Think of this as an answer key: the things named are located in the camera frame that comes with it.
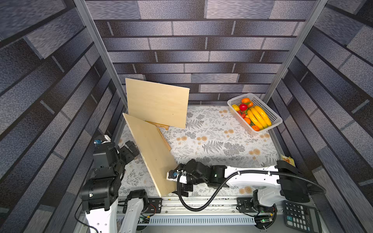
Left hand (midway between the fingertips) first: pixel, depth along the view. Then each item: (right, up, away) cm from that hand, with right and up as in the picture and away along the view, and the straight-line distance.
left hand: (126, 146), depth 62 cm
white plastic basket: (+91, +12, +41) cm, 100 cm away
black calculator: (+83, -37, +8) cm, 91 cm away
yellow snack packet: (+87, -13, +23) cm, 91 cm away
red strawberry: (+68, +15, +45) cm, 83 cm away
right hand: (+19, -18, +9) cm, 28 cm away
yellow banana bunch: (+79, +12, +39) cm, 88 cm away
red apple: (+69, +21, +45) cm, 85 cm away
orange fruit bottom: (+74, +6, +38) cm, 83 cm away
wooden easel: (+14, -6, +28) cm, 32 cm away
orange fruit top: (+74, +26, +51) cm, 93 cm away
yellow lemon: (+64, +21, +49) cm, 83 cm away
